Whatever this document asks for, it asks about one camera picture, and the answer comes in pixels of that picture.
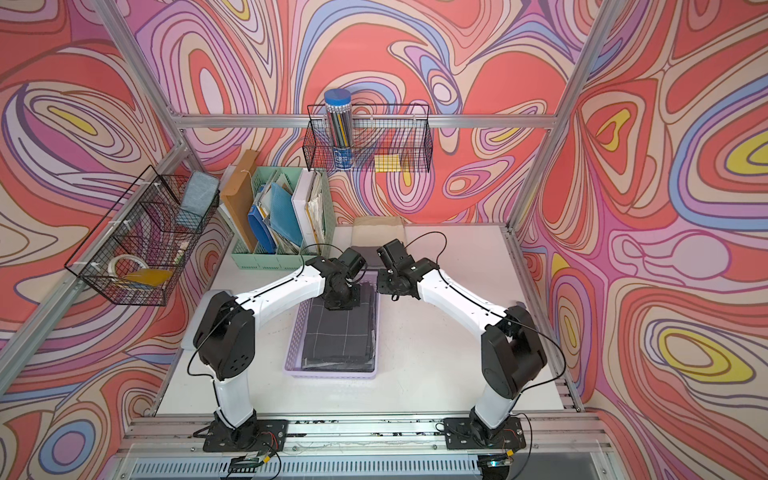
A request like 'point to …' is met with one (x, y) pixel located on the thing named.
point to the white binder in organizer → (309, 212)
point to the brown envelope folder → (238, 194)
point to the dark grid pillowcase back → (341, 340)
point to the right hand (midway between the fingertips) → (387, 290)
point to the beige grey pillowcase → (370, 233)
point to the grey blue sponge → (200, 194)
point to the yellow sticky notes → (387, 163)
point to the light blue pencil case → (188, 339)
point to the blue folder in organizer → (263, 231)
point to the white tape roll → (113, 262)
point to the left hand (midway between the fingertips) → (357, 305)
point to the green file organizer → (273, 189)
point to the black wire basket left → (148, 234)
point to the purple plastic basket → (367, 276)
